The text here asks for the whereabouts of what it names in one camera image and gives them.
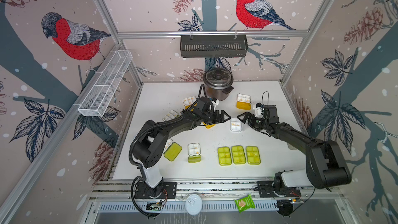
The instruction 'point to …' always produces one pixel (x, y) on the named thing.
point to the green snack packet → (245, 203)
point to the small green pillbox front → (194, 153)
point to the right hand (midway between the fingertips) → (242, 117)
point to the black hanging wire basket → (198, 45)
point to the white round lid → (194, 204)
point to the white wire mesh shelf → (107, 80)
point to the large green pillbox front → (238, 154)
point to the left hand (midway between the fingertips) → (229, 117)
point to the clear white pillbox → (236, 125)
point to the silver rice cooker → (218, 83)
